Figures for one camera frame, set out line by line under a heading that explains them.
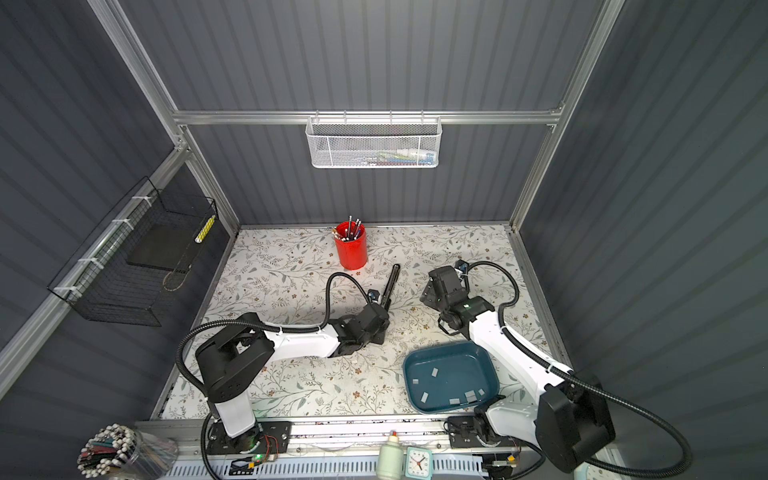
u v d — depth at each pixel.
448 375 0.83
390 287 0.99
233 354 0.51
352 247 0.99
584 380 0.41
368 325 0.70
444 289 0.63
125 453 0.58
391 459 0.64
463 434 0.74
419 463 0.68
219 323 0.46
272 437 0.72
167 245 0.80
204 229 0.82
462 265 0.75
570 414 0.40
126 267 0.72
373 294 0.81
